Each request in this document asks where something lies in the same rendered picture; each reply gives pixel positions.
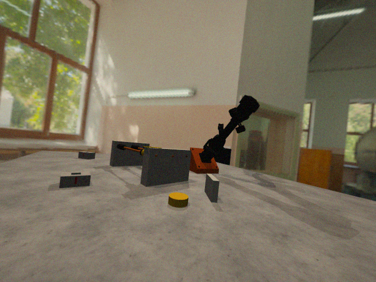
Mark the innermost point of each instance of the yellow short cylinder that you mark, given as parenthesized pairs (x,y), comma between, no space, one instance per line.
(178,200)

